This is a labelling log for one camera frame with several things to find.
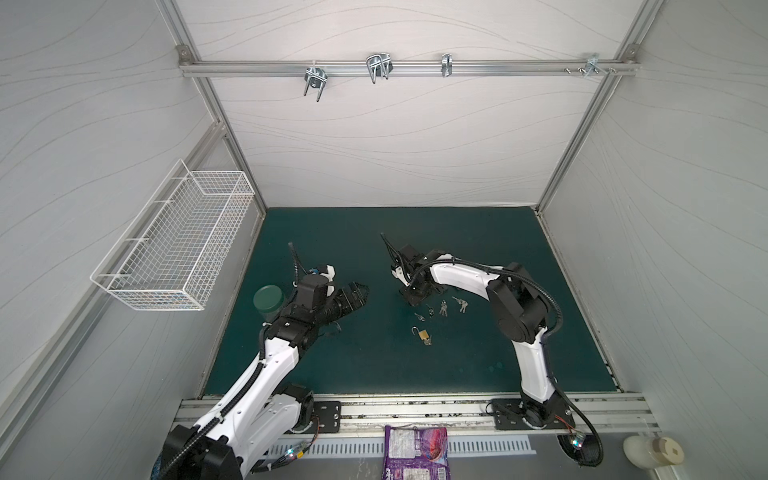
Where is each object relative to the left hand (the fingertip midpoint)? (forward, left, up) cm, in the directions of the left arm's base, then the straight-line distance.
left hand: (364, 290), depth 81 cm
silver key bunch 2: (+3, -24, -14) cm, 28 cm away
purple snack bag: (-35, -14, -12) cm, 40 cm away
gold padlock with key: (-6, -17, -15) cm, 24 cm away
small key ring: (-1, -16, -14) cm, 22 cm away
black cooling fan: (-33, -55, -17) cm, 66 cm away
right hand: (+8, -15, -14) cm, 22 cm away
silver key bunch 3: (+4, -30, -14) cm, 33 cm away
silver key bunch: (+1, -20, -15) cm, 25 cm away
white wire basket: (-1, +44, +16) cm, 47 cm away
